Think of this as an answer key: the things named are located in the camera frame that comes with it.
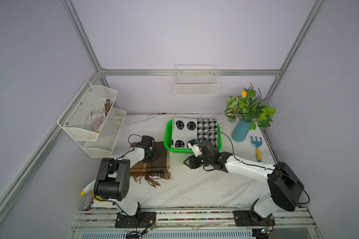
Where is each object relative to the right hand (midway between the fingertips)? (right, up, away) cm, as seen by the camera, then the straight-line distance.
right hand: (187, 163), depth 84 cm
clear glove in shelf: (-49, +25, -7) cm, 55 cm away
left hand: (-22, 0, +11) cm, 25 cm away
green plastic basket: (-13, +13, +13) cm, 22 cm away
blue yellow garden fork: (+49, +9, +18) cm, 53 cm away
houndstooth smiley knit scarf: (-1, +19, +12) cm, 23 cm away
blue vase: (+36, +17, +15) cm, 42 cm away
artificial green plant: (+35, +32, -4) cm, 47 cm away
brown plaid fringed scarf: (-21, -6, +4) cm, 22 cm away
